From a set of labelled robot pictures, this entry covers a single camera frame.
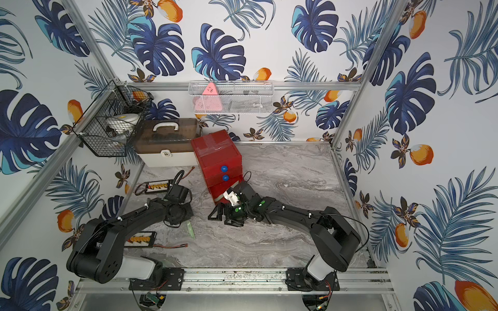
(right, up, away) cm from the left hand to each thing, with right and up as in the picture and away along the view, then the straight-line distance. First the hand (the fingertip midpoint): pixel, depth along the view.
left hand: (189, 213), depth 90 cm
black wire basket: (-34, +40, -5) cm, 53 cm away
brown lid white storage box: (-13, +34, +7) cm, 37 cm away
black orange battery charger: (-19, +12, +10) cm, 24 cm away
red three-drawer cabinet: (+15, +24, -3) cm, 28 cm away
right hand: (+15, +1, -13) cm, 20 cm away
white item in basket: (-23, +40, -10) cm, 47 cm away
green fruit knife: (+2, -7, -3) cm, 8 cm away
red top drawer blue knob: (+17, +21, -5) cm, 27 cm away
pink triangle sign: (+10, +52, 0) cm, 53 cm away
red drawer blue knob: (+17, +17, +1) cm, 24 cm away
